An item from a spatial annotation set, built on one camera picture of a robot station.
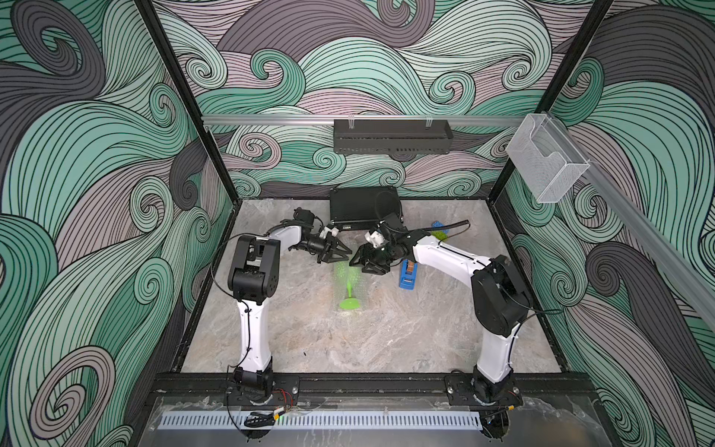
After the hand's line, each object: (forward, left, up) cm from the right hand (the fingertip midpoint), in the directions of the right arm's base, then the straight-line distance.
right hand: (352, 269), depth 86 cm
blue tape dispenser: (+2, -19, -8) cm, 21 cm away
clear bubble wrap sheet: (-5, +4, -5) cm, 8 cm away
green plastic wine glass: (0, +1, -4) cm, 4 cm away
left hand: (+7, +1, -1) cm, 7 cm away
